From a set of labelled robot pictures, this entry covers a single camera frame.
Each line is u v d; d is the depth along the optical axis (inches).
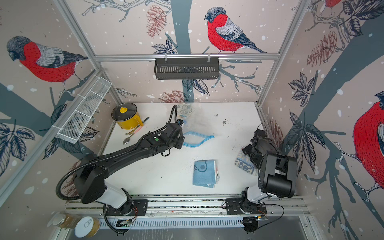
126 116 38.4
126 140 39.5
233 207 28.7
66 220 24.8
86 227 25.4
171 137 25.0
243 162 33.7
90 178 16.1
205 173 32.9
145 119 43.5
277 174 18.3
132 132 40.8
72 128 31.3
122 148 20.3
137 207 28.7
